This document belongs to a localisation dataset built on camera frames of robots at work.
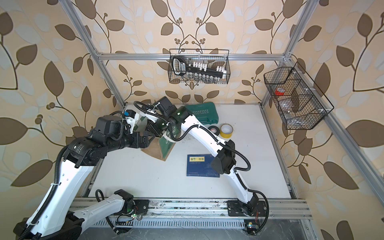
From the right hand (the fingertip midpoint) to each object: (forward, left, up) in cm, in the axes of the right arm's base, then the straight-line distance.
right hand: (147, 130), depth 75 cm
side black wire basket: (+13, -82, +3) cm, 83 cm away
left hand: (-7, -2, +8) cm, 11 cm away
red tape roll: (+17, -71, +8) cm, 73 cm away
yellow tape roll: (+15, -45, -25) cm, 54 cm away
